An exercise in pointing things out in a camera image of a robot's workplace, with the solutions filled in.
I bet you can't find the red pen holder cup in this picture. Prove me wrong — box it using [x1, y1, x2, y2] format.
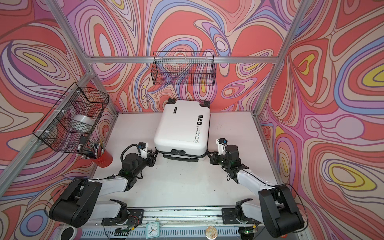
[78, 139, 113, 168]

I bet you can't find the black suitcase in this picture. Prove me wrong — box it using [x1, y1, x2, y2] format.
[154, 98, 211, 163]

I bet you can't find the wire basket on wall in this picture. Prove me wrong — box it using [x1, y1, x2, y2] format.
[33, 83, 110, 154]
[151, 51, 217, 86]

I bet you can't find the round wooden coaster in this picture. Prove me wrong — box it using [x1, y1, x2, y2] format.
[205, 226, 219, 240]

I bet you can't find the wire basket on back wall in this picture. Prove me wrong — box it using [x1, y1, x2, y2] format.
[151, 51, 217, 86]

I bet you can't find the small teal alarm clock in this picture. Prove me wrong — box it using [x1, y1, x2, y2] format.
[146, 222, 160, 239]

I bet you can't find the white roll in basket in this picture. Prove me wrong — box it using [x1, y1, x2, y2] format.
[69, 115, 95, 133]

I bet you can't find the pink tape roll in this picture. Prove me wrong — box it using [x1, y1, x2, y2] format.
[59, 227, 83, 240]

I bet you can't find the wire basket on left wall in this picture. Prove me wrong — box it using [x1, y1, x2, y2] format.
[33, 83, 110, 154]

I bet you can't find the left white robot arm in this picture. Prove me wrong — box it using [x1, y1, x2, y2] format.
[45, 150, 158, 228]

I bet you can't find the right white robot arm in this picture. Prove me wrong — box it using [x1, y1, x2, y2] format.
[208, 138, 305, 238]

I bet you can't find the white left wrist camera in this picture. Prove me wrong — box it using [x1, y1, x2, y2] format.
[138, 142, 148, 159]

